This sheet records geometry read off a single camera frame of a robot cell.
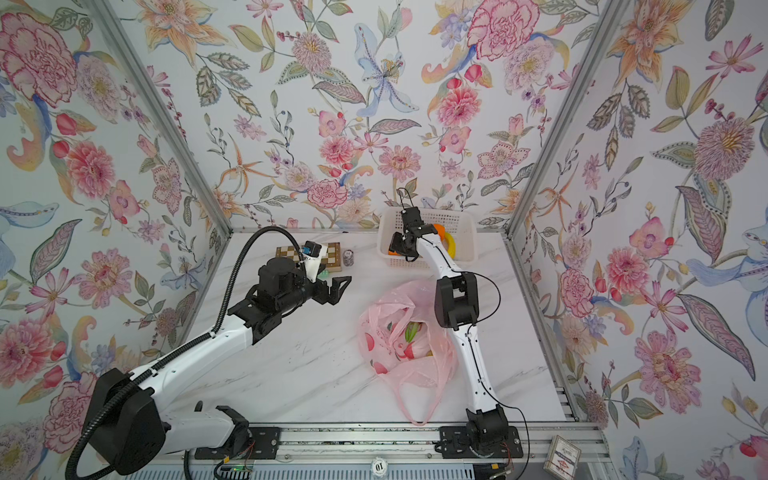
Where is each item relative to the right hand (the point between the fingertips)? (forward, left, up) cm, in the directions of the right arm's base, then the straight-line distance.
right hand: (395, 243), depth 111 cm
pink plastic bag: (-36, -3, -2) cm, 36 cm away
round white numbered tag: (-68, +3, +2) cm, 69 cm away
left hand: (-28, +14, +20) cm, 37 cm away
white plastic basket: (+9, -24, +2) cm, 26 cm away
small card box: (-65, -41, -4) cm, 77 cm away
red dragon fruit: (-35, -7, -5) cm, 36 cm away
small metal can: (-7, +17, -1) cm, 18 cm away
